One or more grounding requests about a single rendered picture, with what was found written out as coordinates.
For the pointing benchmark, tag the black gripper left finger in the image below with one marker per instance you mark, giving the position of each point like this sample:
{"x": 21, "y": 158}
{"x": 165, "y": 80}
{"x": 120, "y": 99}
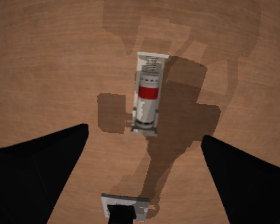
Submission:
{"x": 33, "y": 173}

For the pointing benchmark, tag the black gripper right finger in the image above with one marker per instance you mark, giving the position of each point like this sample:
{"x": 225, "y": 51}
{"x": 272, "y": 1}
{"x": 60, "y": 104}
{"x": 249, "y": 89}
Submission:
{"x": 249, "y": 188}

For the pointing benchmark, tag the white cylindrical battery with red band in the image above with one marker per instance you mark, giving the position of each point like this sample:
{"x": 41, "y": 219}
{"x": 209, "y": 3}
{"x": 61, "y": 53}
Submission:
{"x": 146, "y": 100}

